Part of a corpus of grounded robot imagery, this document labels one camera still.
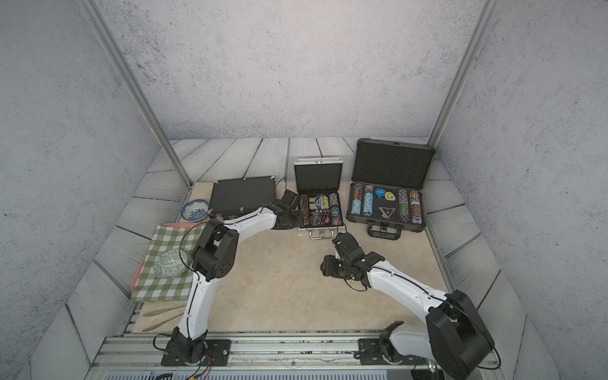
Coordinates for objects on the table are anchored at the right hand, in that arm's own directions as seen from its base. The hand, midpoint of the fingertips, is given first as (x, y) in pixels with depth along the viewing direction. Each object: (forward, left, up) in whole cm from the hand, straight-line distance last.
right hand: (327, 268), depth 84 cm
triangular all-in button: (+27, -26, -4) cm, 38 cm away
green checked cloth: (-5, +64, -5) cm, 64 cm away
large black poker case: (+46, -33, +7) cm, 56 cm away
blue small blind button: (+39, -26, -3) cm, 47 cm away
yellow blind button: (+36, -29, -2) cm, 46 cm away
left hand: (+23, +9, -4) cm, 25 cm away
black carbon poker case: (+36, +39, -3) cm, 53 cm away
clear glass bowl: (+3, +60, -4) cm, 60 cm away
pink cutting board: (+22, +62, -5) cm, 66 cm away
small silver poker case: (+41, +3, +1) cm, 41 cm away
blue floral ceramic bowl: (+29, +59, -3) cm, 66 cm away
